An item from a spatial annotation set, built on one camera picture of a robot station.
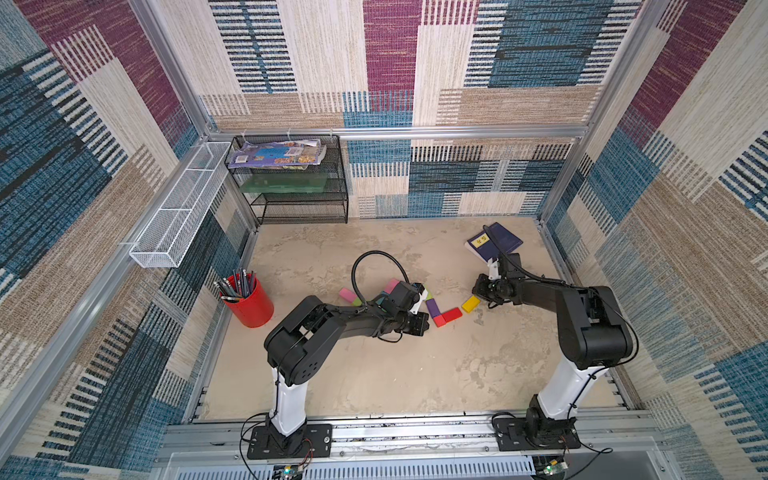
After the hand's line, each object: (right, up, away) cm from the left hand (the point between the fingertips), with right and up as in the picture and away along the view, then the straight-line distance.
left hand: (432, 327), depth 91 cm
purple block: (+1, +5, +5) cm, 7 cm away
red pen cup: (-55, +10, -2) cm, 56 cm away
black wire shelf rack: (-36, +40, +28) cm, 61 cm away
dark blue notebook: (+22, +24, +19) cm, 38 cm away
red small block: (+3, +1, +2) cm, 4 cm away
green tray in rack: (-47, +45, +8) cm, 66 cm away
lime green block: (-1, +10, -2) cm, 10 cm away
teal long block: (-15, +10, -14) cm, 23 cm away
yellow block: (+13, +6, +5) cm, 15 cm away
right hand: (+16, +9, +9) cm, 21 cm away
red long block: (+7, +3, +5) cm, 9 cm away
